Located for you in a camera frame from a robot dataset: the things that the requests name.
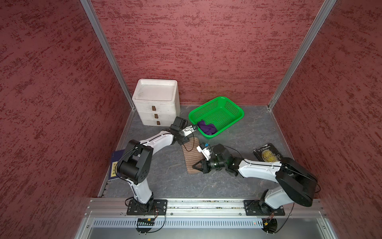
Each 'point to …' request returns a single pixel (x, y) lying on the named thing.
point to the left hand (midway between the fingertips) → (181, 133)
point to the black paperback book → (268, 153)
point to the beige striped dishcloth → (192, 156)
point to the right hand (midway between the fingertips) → (193, 169)
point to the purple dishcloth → (209, 129)
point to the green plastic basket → (220, 111)
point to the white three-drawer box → (158, 101)
